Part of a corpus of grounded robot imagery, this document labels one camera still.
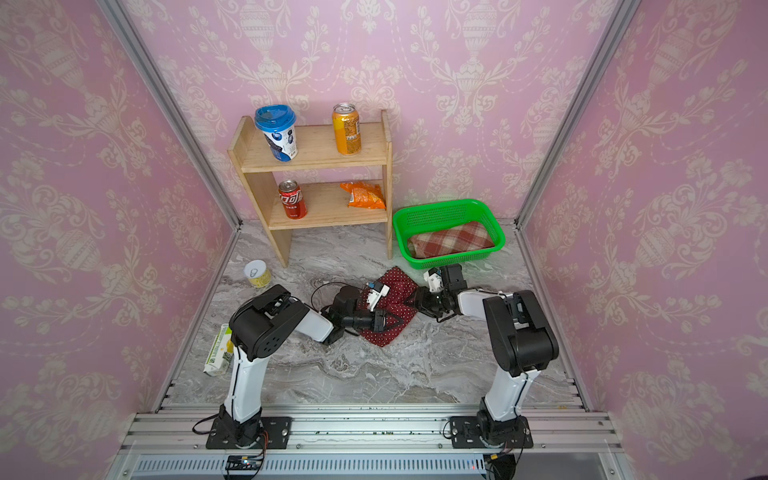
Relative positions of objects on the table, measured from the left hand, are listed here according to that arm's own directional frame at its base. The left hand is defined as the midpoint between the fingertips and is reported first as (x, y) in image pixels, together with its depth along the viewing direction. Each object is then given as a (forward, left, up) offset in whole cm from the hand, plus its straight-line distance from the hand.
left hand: (400, 324), depth 90 cm
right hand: (+7, -4, 0) cm, 8 cm away
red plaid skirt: (+30, -18, +6) cm, 35 cm away
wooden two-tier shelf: (+33, +24, +18) cm, 45 cm away
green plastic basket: (+44, -6, +1) cm, 45 cm away
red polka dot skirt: (+2, +1, +3) cm, 4 cm away
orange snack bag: (+31, +12, +25) cm, 41 cm away
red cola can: (+25, +31, +27) cm, 49 cm away
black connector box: (-34, -24, -4) cm, 42 cm away
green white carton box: (-10, +50, +1) cm, 51 cm away
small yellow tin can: (+17, +48, +2) cm, 51 cm away
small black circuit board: (-34, +38, -6) cm, 52 cm away
